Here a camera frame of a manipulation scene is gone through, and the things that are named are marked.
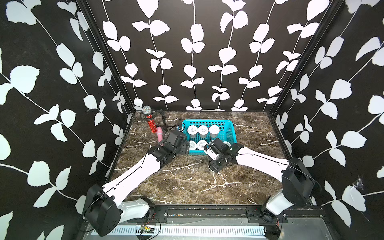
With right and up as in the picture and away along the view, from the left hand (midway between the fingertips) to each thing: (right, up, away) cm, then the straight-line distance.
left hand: (182, 140), depth 81 cm
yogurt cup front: (+5, +5, +20) cm, 21 cm away
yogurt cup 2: (+20, +5, +20) cm, 29 cm away
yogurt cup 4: (+11, -4, +12) cm, 16 cm away
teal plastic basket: (+30, +4, +23) cm, 38 cm away
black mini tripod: (-15, +17, +9) cm, 24 cm away
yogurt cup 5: (+19, -16, -6) cm, 26 cm away
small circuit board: (-17, -42, -10) cm, 46 cm away
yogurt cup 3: (+6, -4, +12) cm, 14 cm away
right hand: (+17, -13, +4) cm, 22 cm away
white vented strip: (+2, -42, -11) cm, 44 cm away
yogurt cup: (+13, +4, +20) cm, 24 cm away
